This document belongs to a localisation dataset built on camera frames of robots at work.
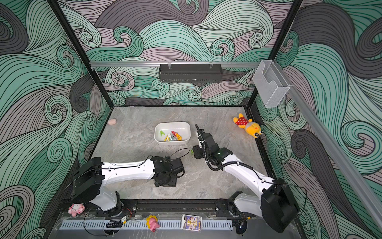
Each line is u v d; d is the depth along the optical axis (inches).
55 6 28.0
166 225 27.4
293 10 28.5
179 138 38.7
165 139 38.8
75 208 27.9
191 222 26.9
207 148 24.1
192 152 31.7
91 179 16.4
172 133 40.6
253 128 38.7
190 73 38.1
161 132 40.8
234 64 38.2
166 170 23.5
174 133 40.5
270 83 30.8
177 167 24.5
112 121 43.1
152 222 26.4
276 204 15.3
